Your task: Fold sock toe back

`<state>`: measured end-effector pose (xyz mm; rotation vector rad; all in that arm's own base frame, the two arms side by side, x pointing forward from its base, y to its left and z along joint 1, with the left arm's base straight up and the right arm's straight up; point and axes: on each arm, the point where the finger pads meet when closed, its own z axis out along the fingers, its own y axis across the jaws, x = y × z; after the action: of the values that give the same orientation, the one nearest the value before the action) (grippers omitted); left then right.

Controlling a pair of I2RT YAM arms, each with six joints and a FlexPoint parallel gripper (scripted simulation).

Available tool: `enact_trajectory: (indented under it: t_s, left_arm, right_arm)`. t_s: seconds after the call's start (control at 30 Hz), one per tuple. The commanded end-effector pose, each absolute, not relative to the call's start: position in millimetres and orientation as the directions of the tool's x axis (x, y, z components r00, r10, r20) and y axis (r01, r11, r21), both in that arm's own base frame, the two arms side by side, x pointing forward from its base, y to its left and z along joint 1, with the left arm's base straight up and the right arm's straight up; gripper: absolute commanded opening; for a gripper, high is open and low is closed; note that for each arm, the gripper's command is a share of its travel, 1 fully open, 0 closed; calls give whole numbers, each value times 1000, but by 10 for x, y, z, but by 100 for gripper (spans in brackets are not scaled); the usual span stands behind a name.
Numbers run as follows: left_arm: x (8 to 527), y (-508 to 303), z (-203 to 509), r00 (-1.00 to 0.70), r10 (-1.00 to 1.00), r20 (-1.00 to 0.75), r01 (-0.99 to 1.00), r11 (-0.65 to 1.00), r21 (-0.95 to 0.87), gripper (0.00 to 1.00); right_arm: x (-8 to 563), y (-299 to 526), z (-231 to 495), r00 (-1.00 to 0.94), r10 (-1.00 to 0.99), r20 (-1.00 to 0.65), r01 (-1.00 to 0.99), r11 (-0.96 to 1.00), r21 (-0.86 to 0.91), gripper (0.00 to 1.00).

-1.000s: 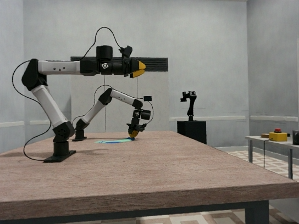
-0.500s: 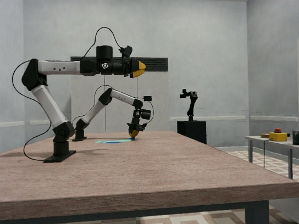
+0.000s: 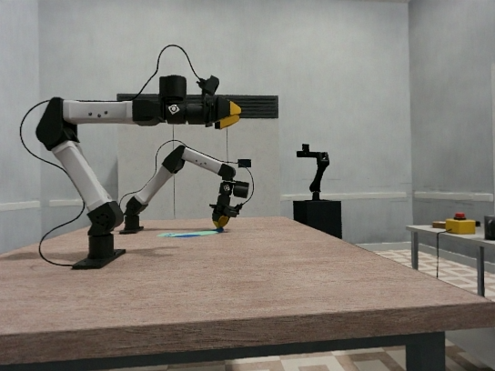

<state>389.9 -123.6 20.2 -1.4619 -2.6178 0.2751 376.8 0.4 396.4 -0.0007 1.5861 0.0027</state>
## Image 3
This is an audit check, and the mint green sock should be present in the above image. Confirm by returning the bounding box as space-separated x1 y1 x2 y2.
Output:
158 227 224 237

